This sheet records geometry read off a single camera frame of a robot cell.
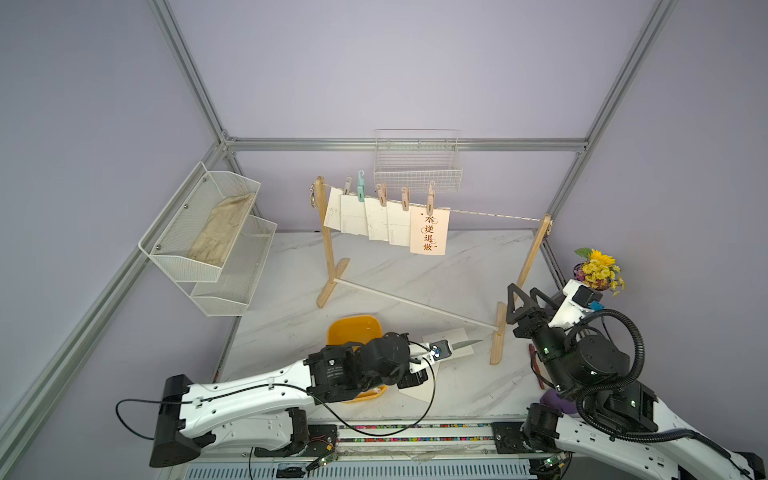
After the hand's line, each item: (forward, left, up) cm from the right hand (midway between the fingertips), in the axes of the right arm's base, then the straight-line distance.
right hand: (517, 294), depth 62 cm
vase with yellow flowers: (+13, -29, -10) cm, 33 cm away
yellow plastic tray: (+7, +38, -29) cm, 48 cm away
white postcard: (+7, +7, -36) cm, 37 cm away
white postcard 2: (-10, +18, -33) cm, 39 cm away
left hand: (-7, +19, -12) cm, 24 cm away
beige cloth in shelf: (+20, +73, -3) cm, 76 cm away
